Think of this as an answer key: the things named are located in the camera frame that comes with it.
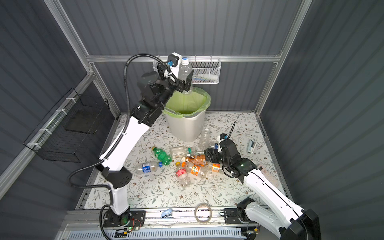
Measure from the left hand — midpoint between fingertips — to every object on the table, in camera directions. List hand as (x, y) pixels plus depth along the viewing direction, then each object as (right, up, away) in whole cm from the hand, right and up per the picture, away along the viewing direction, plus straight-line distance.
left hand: (179, 63), depth 59 cm
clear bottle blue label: (-21, -49, +28) cm, 60 cm away
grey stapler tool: (+45, -38, +40) cm, 71 cm away
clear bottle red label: (0, -55, +28) cm, 61 cm away
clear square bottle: (-4, -42, +38) cm, 57 cm away
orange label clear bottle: (+7, -50, +26) cm, 57 cm away
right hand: (+16, -39, +20) cm, 47 cm away
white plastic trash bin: (+2, -26, +31) cm, 40 cm away
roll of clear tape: (+14, -71, +17) cm, 74 cm away
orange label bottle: (+18, -49, +28) cm, 59 cm away
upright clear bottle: (+13, -36, +44) cm, 59 cm away
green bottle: (-14, -43, +33) cm, 56 cm away
